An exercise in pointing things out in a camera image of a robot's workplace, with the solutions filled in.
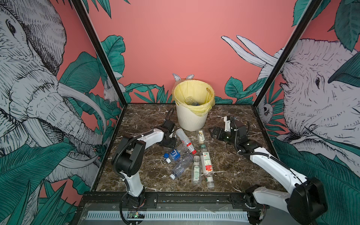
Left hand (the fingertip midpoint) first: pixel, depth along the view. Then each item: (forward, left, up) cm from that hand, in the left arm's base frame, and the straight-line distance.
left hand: (171, 142), depth 95 cm
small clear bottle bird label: (0, -21, +3) cm, 21 cm away
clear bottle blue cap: (-11, -3, +3) cm, 12 cm away
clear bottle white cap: (-17, -7, -2) cm, 18 cm away
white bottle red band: (+4, -8, 0) cm, 9 cm away
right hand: (-1, -26, +18) cm, 31 cm away
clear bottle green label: (-22, -15, +3) cm, 27 cm away
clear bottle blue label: (+28, -14, +13) cm, 34 cm away
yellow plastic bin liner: (+31, -20, +15) cm, 39 cm away
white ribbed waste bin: (+9, -13, +11) cm, 19 cm away
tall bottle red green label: (-19, -22, +4) cm, 29 cm away
